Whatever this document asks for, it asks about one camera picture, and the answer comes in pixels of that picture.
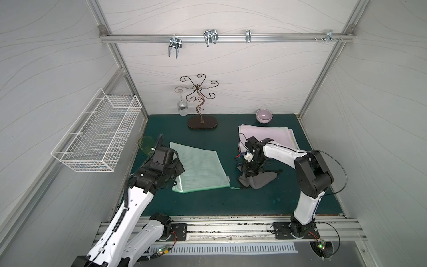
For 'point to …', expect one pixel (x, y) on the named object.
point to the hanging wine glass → (182, 107)
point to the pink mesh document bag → (283, 136)
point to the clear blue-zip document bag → (280, 135)
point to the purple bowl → (263, 115)
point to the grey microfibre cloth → (257, 180)
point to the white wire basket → (94, 143)
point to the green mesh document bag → (203, 170)
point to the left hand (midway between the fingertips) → (181, 166)
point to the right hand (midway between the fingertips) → (246, 175)
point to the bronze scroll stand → (200, 122)
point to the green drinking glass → (147, 144)
